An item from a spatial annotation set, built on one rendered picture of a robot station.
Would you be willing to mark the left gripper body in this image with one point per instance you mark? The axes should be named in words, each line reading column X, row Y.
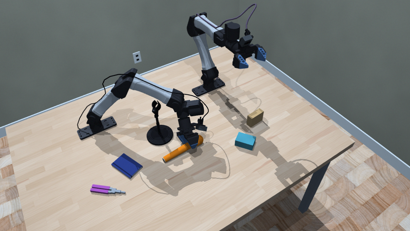
column 245, row 52

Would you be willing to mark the dark blue notebook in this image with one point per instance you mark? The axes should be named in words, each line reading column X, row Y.
column 126, row 165

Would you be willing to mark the orange microphone head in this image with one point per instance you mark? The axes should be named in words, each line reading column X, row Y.
column 180, row 150

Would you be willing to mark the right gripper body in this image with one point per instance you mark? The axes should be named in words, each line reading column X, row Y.
column 185, row 129

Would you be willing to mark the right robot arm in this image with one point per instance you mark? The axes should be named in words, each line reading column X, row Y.
column 119, row 91

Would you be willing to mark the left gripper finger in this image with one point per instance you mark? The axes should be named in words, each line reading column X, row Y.
column 261, row 55
column 243, row 63

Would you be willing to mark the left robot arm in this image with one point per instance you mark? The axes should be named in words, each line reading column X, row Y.
column 222, row 37

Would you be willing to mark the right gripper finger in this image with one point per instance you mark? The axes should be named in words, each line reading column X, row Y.
column 192, row 146
column 182, row 139

